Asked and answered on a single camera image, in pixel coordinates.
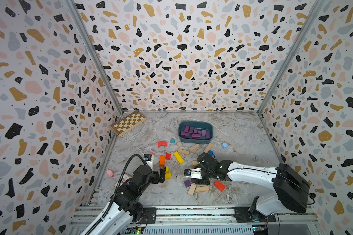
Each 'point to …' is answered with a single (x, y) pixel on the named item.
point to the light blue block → (224, 146)
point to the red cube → (168, 156)
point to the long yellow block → (179, 157)
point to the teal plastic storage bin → (195, 132)
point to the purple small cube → (191, 129)
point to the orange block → (162, 161)
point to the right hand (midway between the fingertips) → (194, 175)
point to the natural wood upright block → (191, 189)
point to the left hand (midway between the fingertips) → (160, 167)
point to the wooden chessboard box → (128, 123)
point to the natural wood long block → (208, 148)
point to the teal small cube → (172, 140)
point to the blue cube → (211, 152)
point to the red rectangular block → (219, 185)
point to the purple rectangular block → (207, 134)
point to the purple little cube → (187, 183)
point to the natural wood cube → (179, 144)
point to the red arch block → (162, 143)
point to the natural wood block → (202, 188)
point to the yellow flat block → (167, 175)
